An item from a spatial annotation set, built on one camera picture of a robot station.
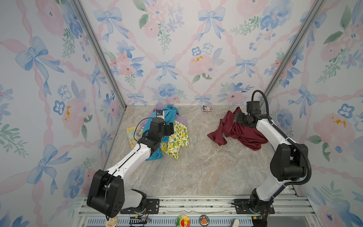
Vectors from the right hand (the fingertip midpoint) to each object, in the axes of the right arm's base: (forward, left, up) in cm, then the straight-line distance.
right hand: (242, 117), depth 93 cm
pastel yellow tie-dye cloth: (-7, +74, -11) cm, 75 cm away
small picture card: (+21, +19, -14) cm, 32 cm away
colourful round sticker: (-55, +38, -14) cm, 69 cm away
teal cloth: (+5, +48, -1) cm, 48 cm away
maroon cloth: (-8, -7, -10) cm, 15 cm away
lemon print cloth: (-11, +41, -8) cm, 43 cm away
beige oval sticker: (-57, +73, -14) cm, 93 cm away
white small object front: (-56, +12, -13) cm, 59 cm away
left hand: (-9, +48, +6) cm, 49 cm away
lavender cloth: (+25, +59, -14) cm, 65 cm away
